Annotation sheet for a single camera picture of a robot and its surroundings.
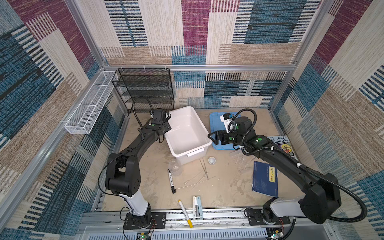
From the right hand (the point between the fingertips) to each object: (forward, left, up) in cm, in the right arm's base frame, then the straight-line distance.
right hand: (214, 136), depth 79 cm
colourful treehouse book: (+7, -47, -20) cm, 52 cm away
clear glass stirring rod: (-18, +15, -22) cm, 32 cm away
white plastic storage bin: (+12, +15, -21) cm, 28 cm away
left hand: (+14, +28, -5) cm, 32 cm away
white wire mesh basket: (+2, +62, +13) cm, 64 cm away
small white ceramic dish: (-4, 0, -20) cm, 20 cm away
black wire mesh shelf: (+45, +44, -2) cm, 62 cm away
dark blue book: (-16, -29, -21) cm, 39 cm away
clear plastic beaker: (-8, +22, -18) cm, 30 cm away
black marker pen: (-20, +23, -21) cm, 37 cm away
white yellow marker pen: (-34, +14, -21) cm, 43 cm away
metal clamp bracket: (-30, +10, -19) cm, 37 cm away
